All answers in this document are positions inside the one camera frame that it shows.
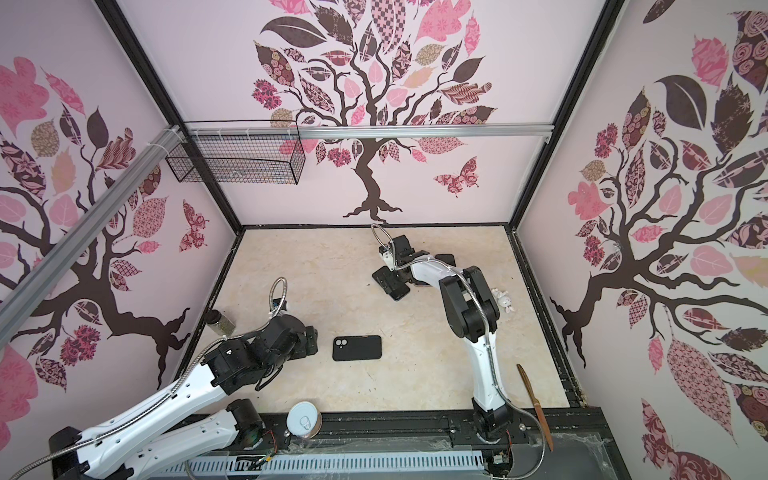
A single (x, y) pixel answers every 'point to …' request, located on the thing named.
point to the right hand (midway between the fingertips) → (396, 272)
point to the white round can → (304, 419)
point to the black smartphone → (392, 282)
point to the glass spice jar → (219, 323)
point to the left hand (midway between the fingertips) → (302, 341)
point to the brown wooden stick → (536, 405)
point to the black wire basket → (238, 152)
